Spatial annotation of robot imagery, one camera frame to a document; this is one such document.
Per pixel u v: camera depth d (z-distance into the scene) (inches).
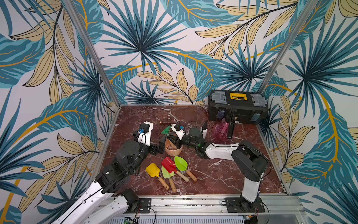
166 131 31.5
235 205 28.8
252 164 19.2
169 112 44.7
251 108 37.6
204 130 35.5
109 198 17.3
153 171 33.4
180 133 29.5
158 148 22.3
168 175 32.9
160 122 41.9
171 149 32.8
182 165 34.5
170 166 34.0
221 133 38.2
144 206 28.8
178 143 29.5
